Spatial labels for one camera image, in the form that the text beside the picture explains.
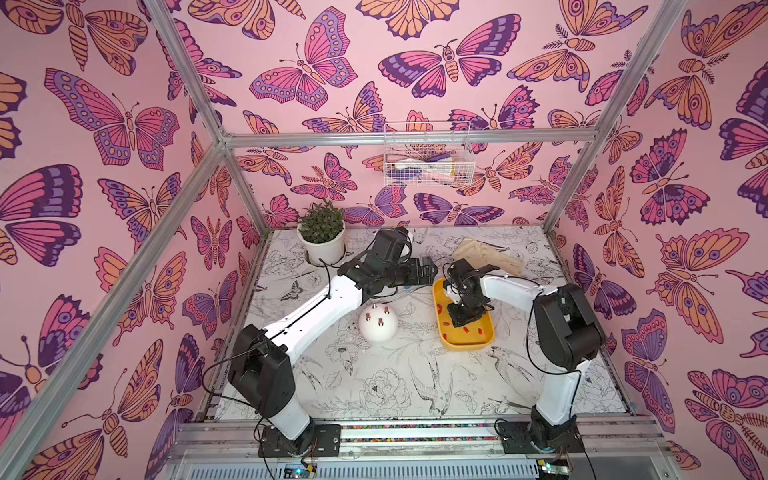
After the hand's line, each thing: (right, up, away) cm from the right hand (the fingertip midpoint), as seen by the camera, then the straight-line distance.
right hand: (460, 319), depth 95 cm
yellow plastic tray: (+4, -4, -3) cm, 7 cm away
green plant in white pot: (-45, +28, +4) cm, 53 cm away
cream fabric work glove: (+12, +21, +18) cm, 30 cm away
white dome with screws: (-26, +2, -12) cm, 28 cm away
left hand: (-12, +16, -15) cm, 26 cm away
